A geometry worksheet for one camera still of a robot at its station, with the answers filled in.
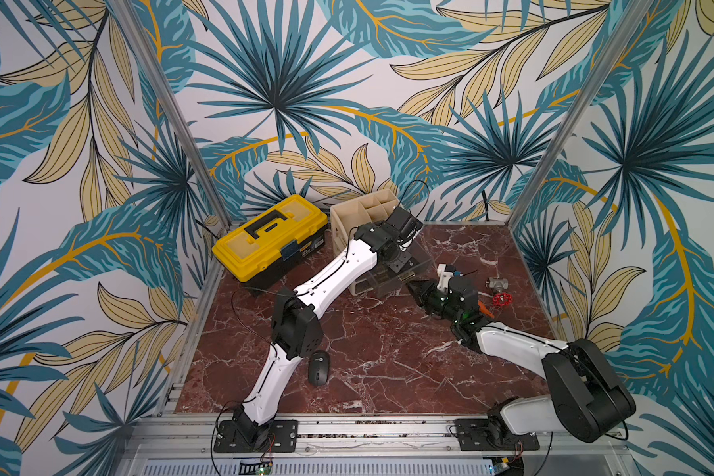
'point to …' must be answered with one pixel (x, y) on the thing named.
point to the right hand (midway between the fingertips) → (403, 280)
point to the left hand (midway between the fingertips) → (395, 259)
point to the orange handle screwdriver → (484, 309)
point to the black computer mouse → (318, 368)
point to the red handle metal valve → (501, 297)
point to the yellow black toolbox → (281, 240)
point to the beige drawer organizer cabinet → (345, 218)
